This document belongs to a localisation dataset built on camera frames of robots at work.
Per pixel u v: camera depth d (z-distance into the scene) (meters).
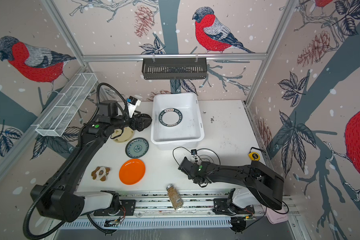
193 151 0.76
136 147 0.95
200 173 0.61
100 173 0.82
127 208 0.73
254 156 0.90
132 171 0.86
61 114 0.74
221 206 0.73
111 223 0.71
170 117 1.11
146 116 1.08
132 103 0.64
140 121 0.66
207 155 0.92
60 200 0.38
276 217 0.69
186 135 1.03
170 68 1.07
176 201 0.71
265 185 0.42
